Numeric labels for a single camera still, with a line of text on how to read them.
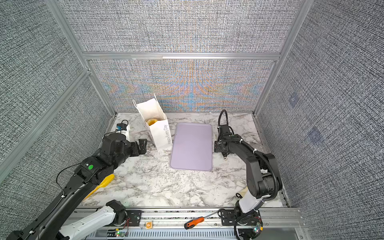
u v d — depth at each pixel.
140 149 0.63
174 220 0.75
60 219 0.40
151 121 0.92
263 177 0.47
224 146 0.68
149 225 0.71
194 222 0.71
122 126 0.58
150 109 0.94
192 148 1.01
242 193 0.79
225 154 0.83
